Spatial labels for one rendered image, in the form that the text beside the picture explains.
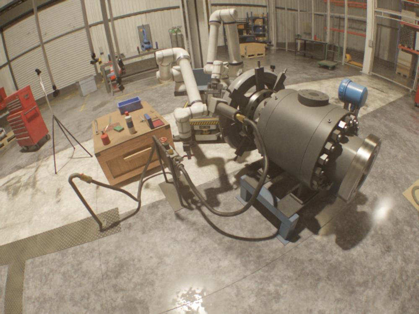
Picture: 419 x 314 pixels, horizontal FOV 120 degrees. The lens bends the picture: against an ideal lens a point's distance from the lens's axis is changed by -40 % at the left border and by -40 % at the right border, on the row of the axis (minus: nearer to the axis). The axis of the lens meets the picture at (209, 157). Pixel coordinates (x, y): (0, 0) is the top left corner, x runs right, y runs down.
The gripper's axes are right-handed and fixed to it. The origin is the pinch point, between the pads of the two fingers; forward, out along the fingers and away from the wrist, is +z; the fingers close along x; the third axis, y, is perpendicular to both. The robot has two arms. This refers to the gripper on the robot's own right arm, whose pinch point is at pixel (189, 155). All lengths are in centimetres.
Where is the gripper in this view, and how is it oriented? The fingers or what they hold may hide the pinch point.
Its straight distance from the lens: 147.4
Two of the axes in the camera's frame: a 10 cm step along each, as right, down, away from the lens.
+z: 0.9, 8.0, 6.0
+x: -0.5, -5.9, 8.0
